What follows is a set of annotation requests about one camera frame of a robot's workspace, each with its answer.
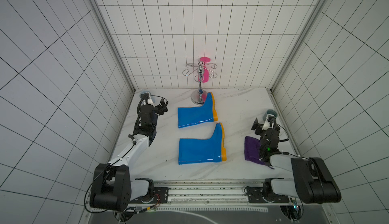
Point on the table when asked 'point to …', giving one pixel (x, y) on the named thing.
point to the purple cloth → (251, 150)
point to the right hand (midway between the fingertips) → (266, 118)
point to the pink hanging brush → (206, 72)
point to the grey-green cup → (270, 111)
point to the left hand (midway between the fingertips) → (155, 102)
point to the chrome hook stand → (198, 72)
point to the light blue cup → (144, 92)
